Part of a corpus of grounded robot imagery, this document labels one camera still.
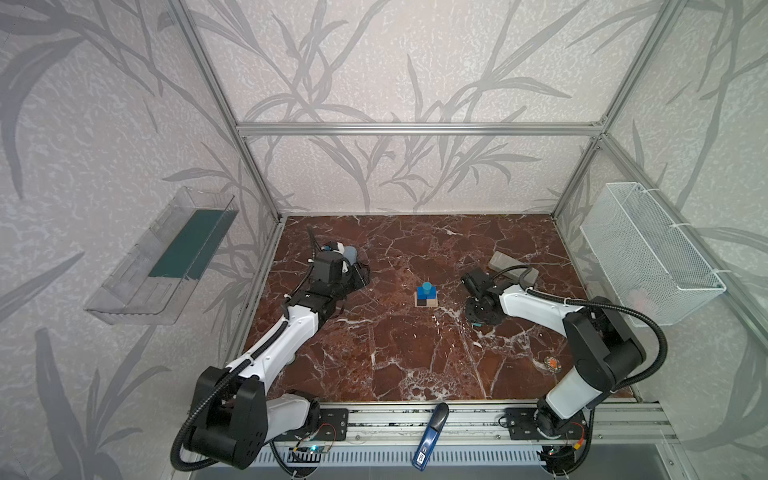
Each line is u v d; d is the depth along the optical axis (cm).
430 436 69
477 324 89
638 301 74
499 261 104
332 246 75
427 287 90
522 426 72
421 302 93
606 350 46
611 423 75
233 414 40
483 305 69
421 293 92
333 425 73
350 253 105
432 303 94
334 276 66
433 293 93
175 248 70
